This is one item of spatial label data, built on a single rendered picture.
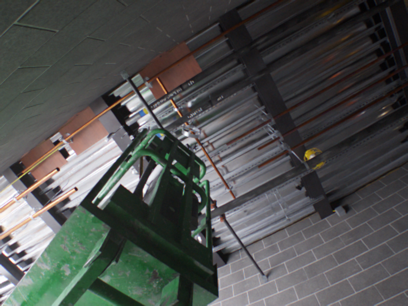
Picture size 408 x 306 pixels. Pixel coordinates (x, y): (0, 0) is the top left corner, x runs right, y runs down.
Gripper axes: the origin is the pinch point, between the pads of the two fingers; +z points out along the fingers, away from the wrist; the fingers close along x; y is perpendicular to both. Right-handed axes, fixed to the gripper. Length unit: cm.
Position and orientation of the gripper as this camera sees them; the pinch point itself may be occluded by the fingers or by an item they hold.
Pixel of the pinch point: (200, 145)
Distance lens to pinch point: 289.5
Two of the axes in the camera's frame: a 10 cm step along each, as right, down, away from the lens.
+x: -2.2, 4.7, -8.5
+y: 5.2, 8.0, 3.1
